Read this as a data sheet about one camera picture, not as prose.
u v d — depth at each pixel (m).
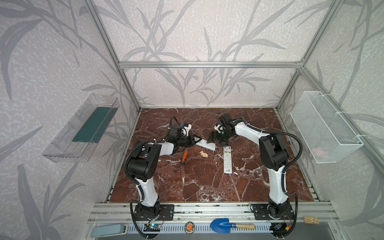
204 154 0.94
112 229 0.64
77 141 0.63
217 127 0.93
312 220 0.71
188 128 0.90
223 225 0.71
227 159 0.91
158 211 0.72
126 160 0.51
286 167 0.56
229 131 0.75
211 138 0.88
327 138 0.61
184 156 0.92
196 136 0.90
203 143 0.92
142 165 0.50
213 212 0.75
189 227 0.69
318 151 0.72
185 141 0.85
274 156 0.54
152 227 0.72
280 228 0.74
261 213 0.73
